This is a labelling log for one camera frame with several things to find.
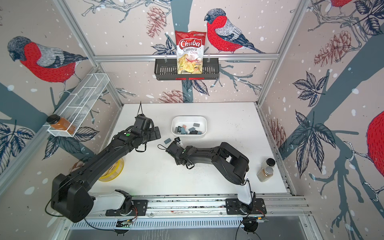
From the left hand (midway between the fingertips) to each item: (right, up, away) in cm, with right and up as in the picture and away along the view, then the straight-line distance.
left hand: (155, 130), depth 84 cm
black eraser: (+23, -4, +20) cm, 31 cm away
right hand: (+14, -17, +9) cm, 24 cm away
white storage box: (+19, 0, +22) cm, 29 cm away
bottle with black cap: (+63, -17, -5) cm, 66 cm away
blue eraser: (+4, -9, +15) cm, 18 cm away
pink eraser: (+15, 0, +22) cm, 27 cm away
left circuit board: (-12, -45, -12) cm, 48 cm away
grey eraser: (+9, -2, +20) cm, 22 cm away
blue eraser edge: (+15, -3, +17) cm, 23 cm away
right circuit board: (+52, -42, -14) cm, 68 cm away
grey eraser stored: (+24, +2, +23) cm, 33 cm away
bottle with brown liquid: (+60, -22, -8) cm, 64 cm away
